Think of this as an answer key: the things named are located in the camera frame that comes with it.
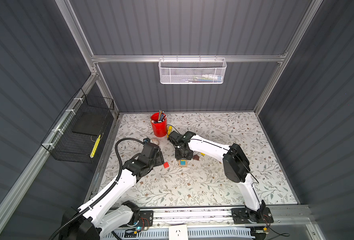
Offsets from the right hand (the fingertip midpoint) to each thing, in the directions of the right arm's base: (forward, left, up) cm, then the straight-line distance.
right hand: (181, 159), depth 91 cm
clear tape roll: (+16, +19, -3) cm, 25 cm away
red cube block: (-3, +10, -2) cm, 10 cm away
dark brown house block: (+2, -9, -2) cm, 10 cm away
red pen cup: (+19, +14, +11) cm, 26 cm away
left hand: (-3, +13, +10) cm, 17 cm away
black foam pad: (+7, +46, +27) cm, 54 cm away
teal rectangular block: (-2, -1, 0) cm, 2 cm away
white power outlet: (-37, +1, +1) cm, 37 cm away
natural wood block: (-3, -1, -3) cm, 4 cm away
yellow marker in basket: (-6, +40, +25) cm, 47 cm away
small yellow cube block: (-11, -10, +26) cm, 30 cm away
